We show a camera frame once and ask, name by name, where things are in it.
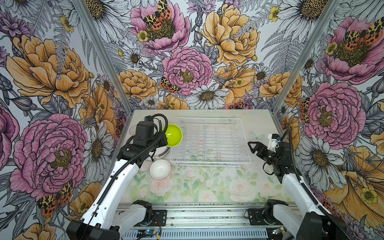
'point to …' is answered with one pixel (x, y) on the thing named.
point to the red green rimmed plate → (158, 153)
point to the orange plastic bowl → (160, 169)
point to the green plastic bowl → (174, 135)
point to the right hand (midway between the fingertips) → (252, 149)
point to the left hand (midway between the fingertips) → (165, 140)
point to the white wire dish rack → (210, 142)
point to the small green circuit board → (148, 231)
